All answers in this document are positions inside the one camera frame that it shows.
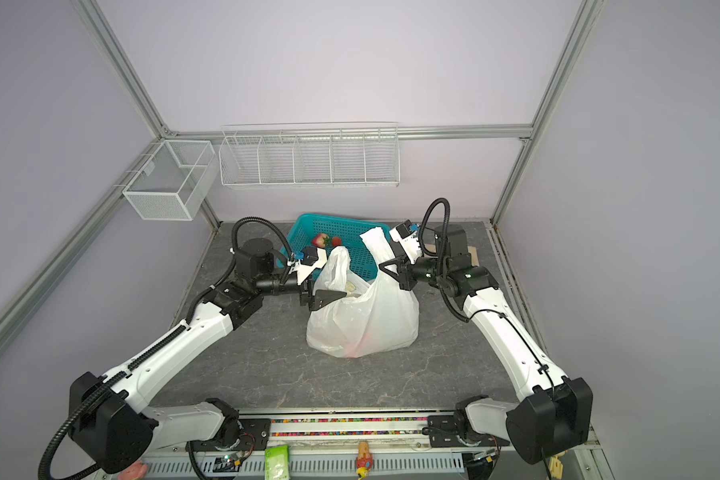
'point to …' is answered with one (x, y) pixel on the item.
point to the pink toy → (134, 472)
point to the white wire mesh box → (174, 180)
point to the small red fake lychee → (336, 241)
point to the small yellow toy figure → (556, 467)
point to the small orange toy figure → (364, 460)
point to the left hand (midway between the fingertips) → (340, 279)
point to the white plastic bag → (374, 316)
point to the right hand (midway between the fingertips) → (383, 268)
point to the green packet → (276, 463)
